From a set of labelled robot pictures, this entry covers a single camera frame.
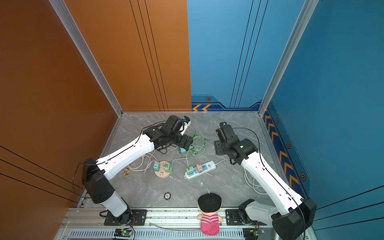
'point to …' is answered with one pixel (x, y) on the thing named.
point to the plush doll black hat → (210, 205)
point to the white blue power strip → (207, 167)
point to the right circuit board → (252, 233)
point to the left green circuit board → (127, 233)
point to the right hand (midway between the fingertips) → (221, 144)
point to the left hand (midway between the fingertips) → (186, 136)
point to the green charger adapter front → (190, 170)
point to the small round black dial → (167, 195)
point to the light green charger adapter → (167, 167)
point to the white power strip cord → (252, 185)
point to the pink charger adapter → (199, 168)
